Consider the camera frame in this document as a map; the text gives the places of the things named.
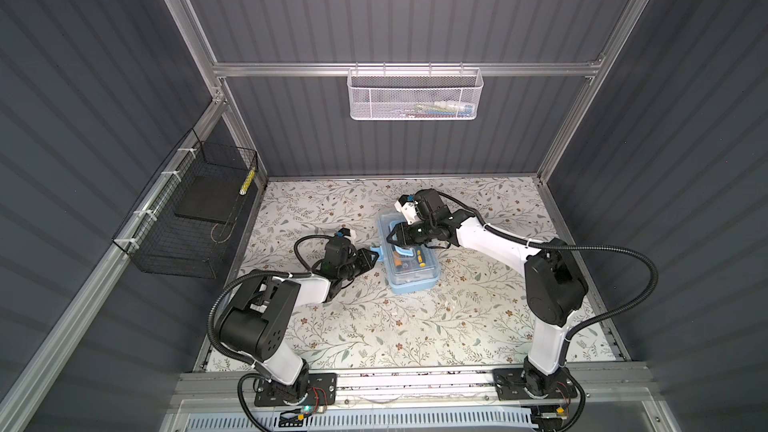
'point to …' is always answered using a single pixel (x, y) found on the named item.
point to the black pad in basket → (214, 198)
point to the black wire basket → (187, 218)
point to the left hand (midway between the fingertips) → (378, 255)
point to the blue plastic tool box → (409, 268)
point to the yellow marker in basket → (245, 185)
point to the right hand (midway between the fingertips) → (393, 242)
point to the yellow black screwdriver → (420, 259)
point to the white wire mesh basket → (414, 94)
